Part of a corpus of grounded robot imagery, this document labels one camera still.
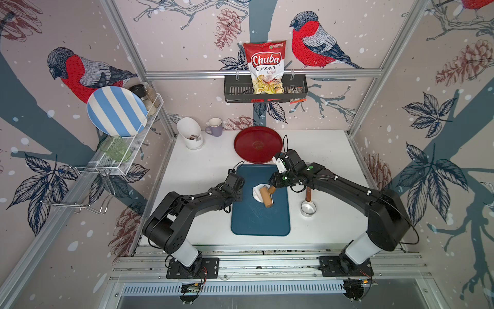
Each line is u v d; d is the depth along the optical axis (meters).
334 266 0.73
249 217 0.86
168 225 0.45
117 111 0.73
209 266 0.73
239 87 0.95
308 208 0.90
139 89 0.80
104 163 0.66
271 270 0.73
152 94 0.86
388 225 0.44
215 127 1.14
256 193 0.93
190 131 1.07
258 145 1.15
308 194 0.86
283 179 0.74
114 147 0.68
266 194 0.90
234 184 0.73
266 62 0.80
